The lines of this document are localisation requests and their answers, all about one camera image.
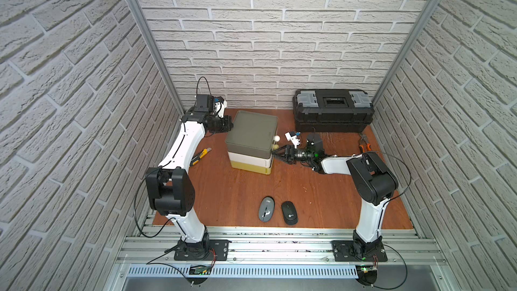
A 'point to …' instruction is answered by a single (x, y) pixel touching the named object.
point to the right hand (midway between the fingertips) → (276, 155)
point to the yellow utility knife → (194, 159)
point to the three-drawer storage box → (250, 141)
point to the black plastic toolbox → (332, 110)
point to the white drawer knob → (277, 138)
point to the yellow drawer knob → (276, 147)
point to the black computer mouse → (289, 212)
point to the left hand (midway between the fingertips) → (235, 122)
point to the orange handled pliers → (363, 142)
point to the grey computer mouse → (266, 209)
